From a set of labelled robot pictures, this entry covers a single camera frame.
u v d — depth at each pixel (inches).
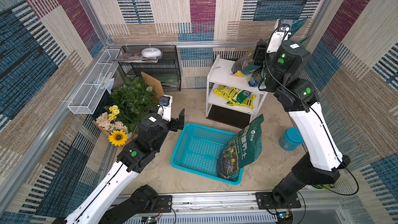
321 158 15.9
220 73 32.5
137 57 35.7
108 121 29.5
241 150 26.9
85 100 27.6
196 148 36.1
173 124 22.7
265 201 28.8
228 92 34.6
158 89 35.0
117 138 27.6
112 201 16.9
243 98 34.0
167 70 43.7
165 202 28.7
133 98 32.2
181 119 23.0
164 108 20.6
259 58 19.3
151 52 34.3
